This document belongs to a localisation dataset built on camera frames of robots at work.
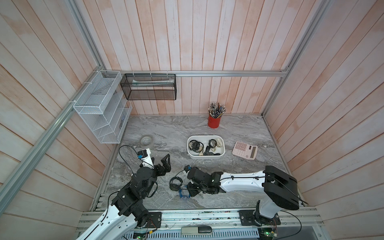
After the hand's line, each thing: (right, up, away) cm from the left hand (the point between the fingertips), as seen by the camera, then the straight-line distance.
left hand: (162, 158), depth 73 cm
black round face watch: (+28, -1, +24) cm, 37 cm away
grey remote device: (+16, -31, -6) cm, 36 cm away
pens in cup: (+33, +28, +30) cm, 52 cm away
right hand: (+12, -18, +8) cm, 23 cm away
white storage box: (+25, +3, +26) cm, 36 cm away
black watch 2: (+6, -17, +7) cm, 19 cm away
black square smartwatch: (+30, +5, +28) cm, 41 cm away
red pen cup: (+32, +19, +38) cm, 54 cm away
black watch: (+18, +4, +24) cm, 30 cm away
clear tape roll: (-17, +6, +31) cm, 36 cm away
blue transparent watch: (+11, -21, +3) cm, 24 cm away
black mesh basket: (-15, +45, +31) cm, 57 cm away
